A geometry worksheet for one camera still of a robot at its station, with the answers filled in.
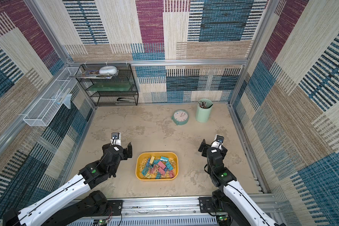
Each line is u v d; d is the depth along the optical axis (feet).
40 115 2.30
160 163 2.79
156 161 2.80
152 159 2.86
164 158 2.89
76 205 1.89
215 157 2.01
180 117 3.56
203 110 3.27
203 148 2.44
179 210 2.40
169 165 2.81
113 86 3.49
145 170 2.73
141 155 2.83
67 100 2.59
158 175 2.71
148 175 2.73
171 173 2.71
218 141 2.24
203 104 3.17
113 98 3.91
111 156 1.81
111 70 2.93
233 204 1.74
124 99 3.66
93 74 3.02
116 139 2.07
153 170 2.75
